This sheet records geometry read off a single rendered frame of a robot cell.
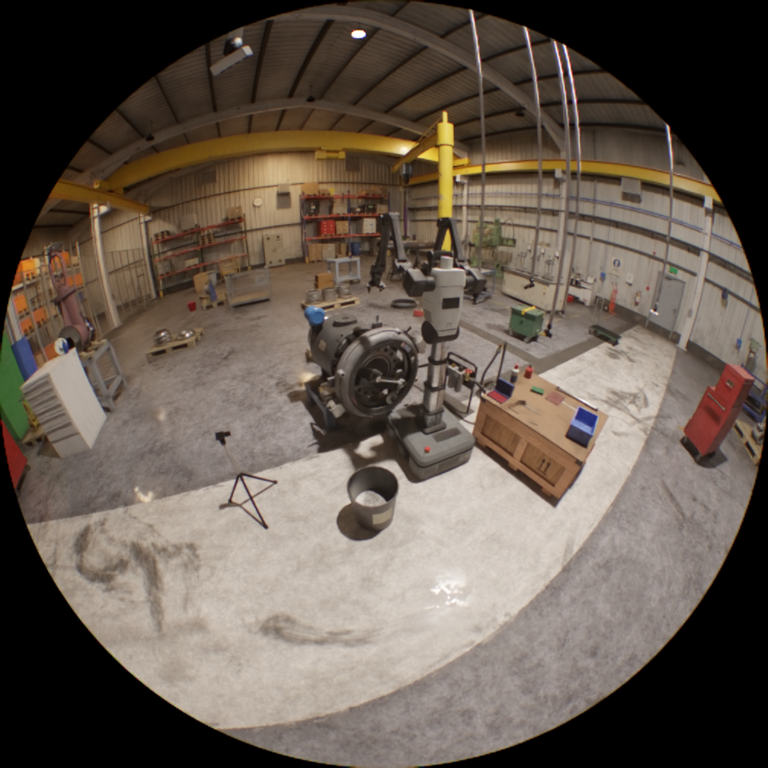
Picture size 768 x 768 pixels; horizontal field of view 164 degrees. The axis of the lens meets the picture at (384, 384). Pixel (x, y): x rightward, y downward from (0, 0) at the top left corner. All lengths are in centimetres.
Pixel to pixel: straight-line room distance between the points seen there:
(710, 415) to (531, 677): 335
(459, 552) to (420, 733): 120
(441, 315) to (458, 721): 233
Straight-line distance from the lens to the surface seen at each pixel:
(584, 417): 236
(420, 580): 176
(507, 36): 974
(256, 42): 1008
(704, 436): 414
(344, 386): 192
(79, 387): 437
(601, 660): 215
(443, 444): 203
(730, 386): 396
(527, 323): 488
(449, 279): 160
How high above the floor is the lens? 168
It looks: 32 degrees down
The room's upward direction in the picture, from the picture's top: straight up
